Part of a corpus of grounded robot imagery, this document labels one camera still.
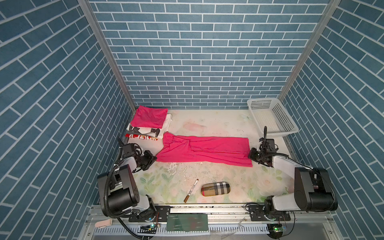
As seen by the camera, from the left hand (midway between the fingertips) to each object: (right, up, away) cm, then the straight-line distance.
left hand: (156, 155), depth 91 cm
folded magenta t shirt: (-11, +24, +14) cm, 30 cm away
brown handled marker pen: (+24, -15, -8) cm, 30 cm away
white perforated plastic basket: (+84, +28, +29) cm, 93 cm away
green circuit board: (+21, -27, -21) cm, 40 cm away
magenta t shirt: (+31, +2, +8) cm, 32 cm away
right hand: (+58, +1, +3) cm, 58 cm away
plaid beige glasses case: (+35, -15, -12) cm, 40 cm away
